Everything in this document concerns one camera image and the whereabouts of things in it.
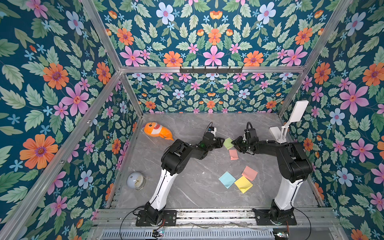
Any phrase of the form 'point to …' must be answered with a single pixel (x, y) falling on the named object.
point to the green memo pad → (227, 143)
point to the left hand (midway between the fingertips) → (225, 138)
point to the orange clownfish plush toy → (153, 129)
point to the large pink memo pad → (249, 173)
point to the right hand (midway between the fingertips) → (235, 140)
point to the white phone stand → (280, 134)
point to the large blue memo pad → (227, 179)
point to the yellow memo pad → (243, 184)
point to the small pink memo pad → (233, 154)
